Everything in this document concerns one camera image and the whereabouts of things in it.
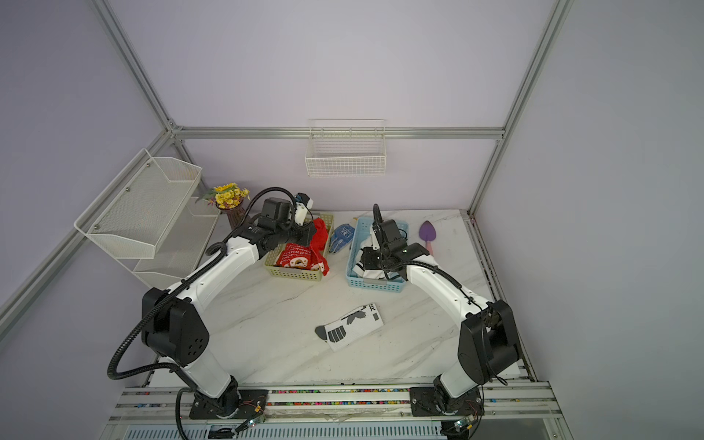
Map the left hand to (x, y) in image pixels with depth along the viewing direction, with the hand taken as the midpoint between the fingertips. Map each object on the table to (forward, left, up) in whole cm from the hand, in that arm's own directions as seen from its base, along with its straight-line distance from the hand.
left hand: (313, 232), depth 86 cm
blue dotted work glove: (+15, -7, -20) cm, 26 cm away
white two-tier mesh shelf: (-2, +47, +8) cm, 47 cm away
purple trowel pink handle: (+17, -44, -21) cm, 51 cm away
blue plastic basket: (-8, -14, -16) cm, 23 cm away
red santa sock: (+1, +8, -14) cm, 16 cm away
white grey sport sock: (-23, -12, -20) cm, 33 cm away
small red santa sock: (0, -1, -6) cm, 6 cm away
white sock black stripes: (-3, -16, -18) cm, 24 cm away
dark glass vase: (+12, +31, -6) cm, 33 cm away
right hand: (-7, -18, -6) cm, 20 cm away
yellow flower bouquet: (+12, +30, +4) cm, 33 cm away
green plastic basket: (-6, +2, -17) cm, 18 cm away
